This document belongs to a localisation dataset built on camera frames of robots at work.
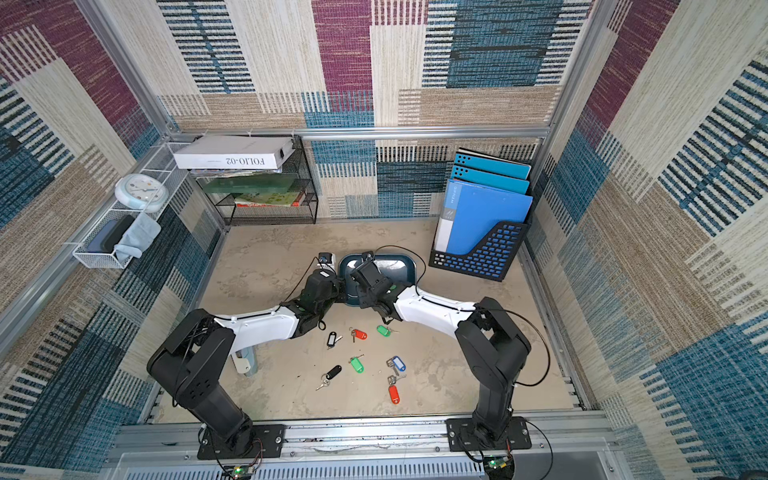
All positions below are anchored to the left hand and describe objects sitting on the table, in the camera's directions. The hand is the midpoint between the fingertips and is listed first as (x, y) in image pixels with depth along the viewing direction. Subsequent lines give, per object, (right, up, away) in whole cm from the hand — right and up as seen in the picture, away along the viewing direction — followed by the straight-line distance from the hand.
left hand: (342, 276), depth 93 cm
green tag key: (+5, -24, -8) cm, 26 cm away
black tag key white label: (-3, -19, -3) cm, 19 cm away
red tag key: (+15, -29, -12) cm, 35 cm away
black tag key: (-3, -27, -10) cm, 29 cm away
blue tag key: (+17, -24, -8) cm, 30 cm away
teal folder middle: (+45, +30, 0) cm, 54 cm away
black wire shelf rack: (-19, +23, +30) cm, 42 cm away
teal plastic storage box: (+17, +2, +6) cm, 19 cm away
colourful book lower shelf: (-25, +25, +7) cm, 36 cm away
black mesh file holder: (+46, +5, +2) cm, 47 cm away
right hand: (+8, -3, -2) cm, 9 cm away
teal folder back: (+47, +35, +2) cm, 59 cm away
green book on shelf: (-29, +28, +1) cm, 41 cm away
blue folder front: (+38, +20, -4) cm, 43 cm away
